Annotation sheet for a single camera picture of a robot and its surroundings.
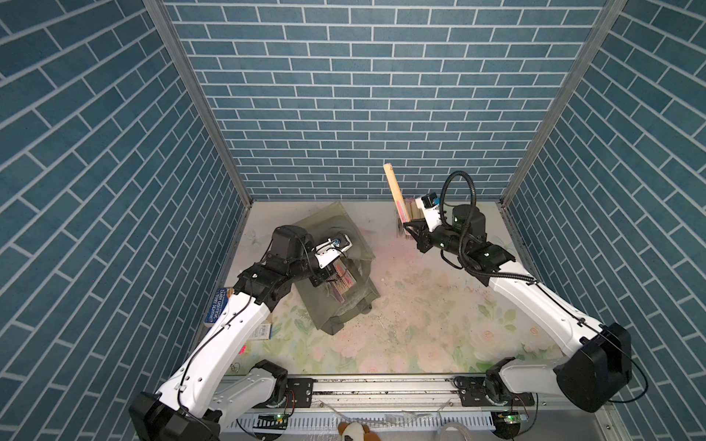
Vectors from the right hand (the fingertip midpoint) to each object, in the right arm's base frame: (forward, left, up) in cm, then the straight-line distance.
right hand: (410, 224), depth 76 cm
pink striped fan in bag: (-5, +21, -26) cm, 34 cm away
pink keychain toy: (-29, +47, -29) cm, 63 cm away
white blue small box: (-24, +42, -28) cm, 56 cm away
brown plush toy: (-46, +11, -26) cm, 54 cm away
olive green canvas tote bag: (-19, +22, -21) cm, 36 cm away
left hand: (-10, +18, -3) cm, 21 cm away
